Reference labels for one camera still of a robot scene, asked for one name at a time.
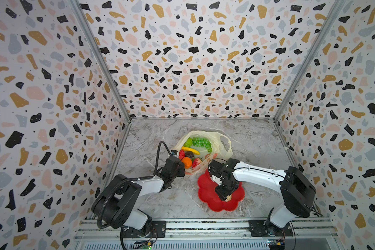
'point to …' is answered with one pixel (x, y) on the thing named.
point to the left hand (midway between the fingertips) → (184, 165)
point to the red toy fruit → (182, 154)
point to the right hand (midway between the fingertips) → (224, 195)
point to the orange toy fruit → (187, 162)
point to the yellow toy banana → (195, 152)
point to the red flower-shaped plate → (207, 194)
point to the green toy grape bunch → (202, 141)
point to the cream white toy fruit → (228, 198)
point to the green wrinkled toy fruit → (188, 142)
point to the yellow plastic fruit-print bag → (221, 149)
